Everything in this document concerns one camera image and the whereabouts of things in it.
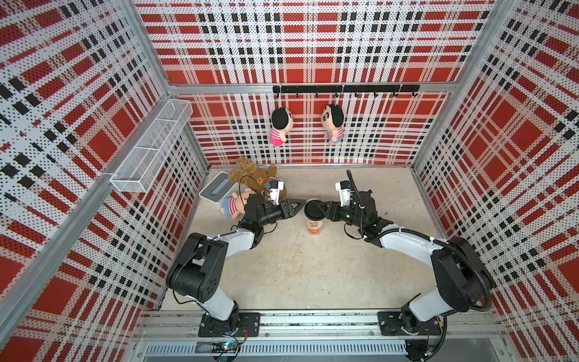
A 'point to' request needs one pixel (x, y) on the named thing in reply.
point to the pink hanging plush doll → (282, 123)
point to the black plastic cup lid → (312, 211)
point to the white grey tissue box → (221, 187)
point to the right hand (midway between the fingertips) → (324, 206)
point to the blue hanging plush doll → (332, 120)
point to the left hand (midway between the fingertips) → (306, 202)
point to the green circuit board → (227, 347)
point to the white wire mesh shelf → (143, 161)
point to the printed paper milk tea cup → (314, 227)
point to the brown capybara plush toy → (253, 177)
